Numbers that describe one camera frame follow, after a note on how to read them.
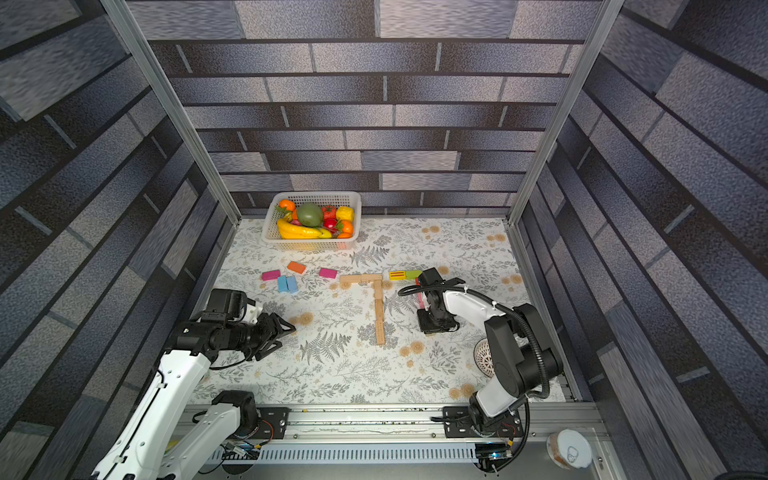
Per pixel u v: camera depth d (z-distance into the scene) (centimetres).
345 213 114
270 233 106
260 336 66
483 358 83
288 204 114
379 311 94
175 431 46
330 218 113
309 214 108
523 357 45
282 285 100
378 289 99
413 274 102
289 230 105
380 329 90
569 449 66
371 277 101
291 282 100
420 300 87
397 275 102
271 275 103
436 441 72
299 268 104
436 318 76
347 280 101
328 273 104
